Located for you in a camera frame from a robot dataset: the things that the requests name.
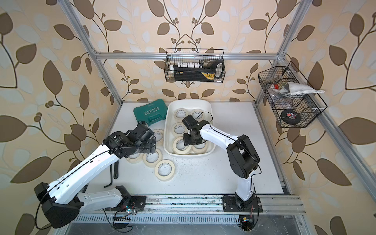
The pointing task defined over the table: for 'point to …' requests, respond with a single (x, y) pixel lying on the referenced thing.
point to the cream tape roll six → (180, 114)
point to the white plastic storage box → (205, 105)
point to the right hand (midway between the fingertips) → (188, 141)
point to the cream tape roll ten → (179, 147)
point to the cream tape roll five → (178, 129)
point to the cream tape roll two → (200, 148)
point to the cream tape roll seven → (164, 170)
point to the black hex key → (111, 177)
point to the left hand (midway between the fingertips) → (146, 144)
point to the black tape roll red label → (291, 116)
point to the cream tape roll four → (152, 159)
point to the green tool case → (152, 113)
